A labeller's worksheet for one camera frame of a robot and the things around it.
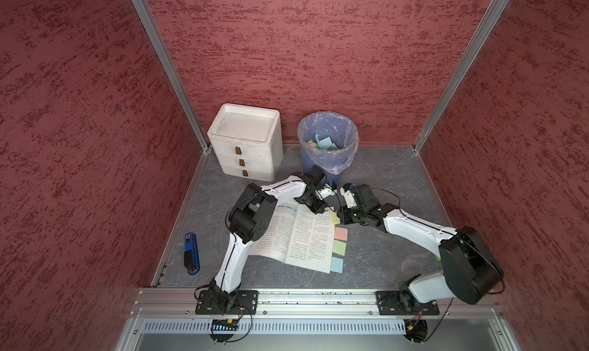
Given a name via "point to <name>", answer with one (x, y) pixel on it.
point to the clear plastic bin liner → (343, 132)
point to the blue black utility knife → (191, 254)
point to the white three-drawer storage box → (248, 142)
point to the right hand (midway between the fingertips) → (337, 218)
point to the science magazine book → (300, 237)
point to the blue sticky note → (336, 264)
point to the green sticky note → (339, 247)
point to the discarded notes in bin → (326, 143)
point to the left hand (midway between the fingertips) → (319, 212)
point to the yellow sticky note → (334, 219)
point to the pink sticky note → (340, 234)
